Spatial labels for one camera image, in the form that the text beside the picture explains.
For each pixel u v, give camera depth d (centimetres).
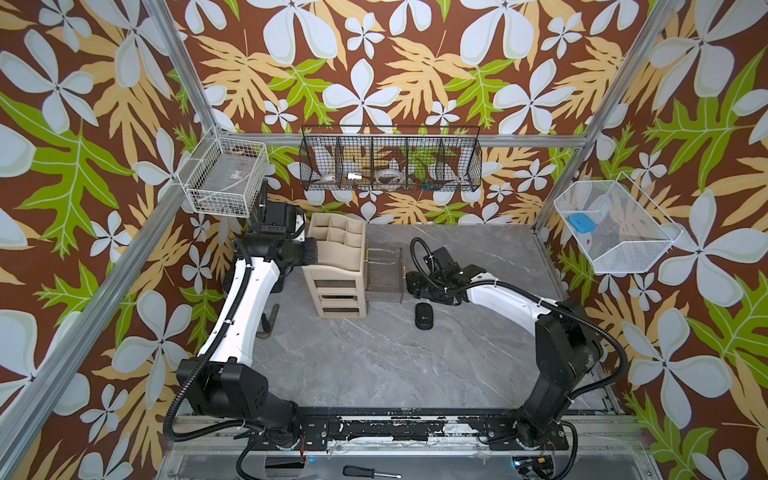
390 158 98
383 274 106
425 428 76
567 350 47
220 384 40
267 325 91
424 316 94
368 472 69
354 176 98
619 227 82
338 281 77
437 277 70
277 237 58
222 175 85
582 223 87
